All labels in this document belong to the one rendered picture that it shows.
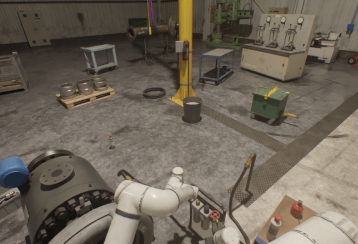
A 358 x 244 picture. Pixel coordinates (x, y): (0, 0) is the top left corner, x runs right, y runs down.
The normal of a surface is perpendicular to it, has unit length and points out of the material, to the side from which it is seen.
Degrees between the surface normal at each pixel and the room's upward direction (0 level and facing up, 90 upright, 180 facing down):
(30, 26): 90
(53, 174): 0
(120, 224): 38
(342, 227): 3
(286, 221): 0
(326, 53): 90
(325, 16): 90
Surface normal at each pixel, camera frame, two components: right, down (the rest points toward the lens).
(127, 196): -0.24, -0.40
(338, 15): -0.80, 0.32
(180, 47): -0.14, 0.50
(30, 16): 0.60, 0.39
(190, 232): -0.02, -0.86
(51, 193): -0.22, -0.73
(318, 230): -0.13, -0.95
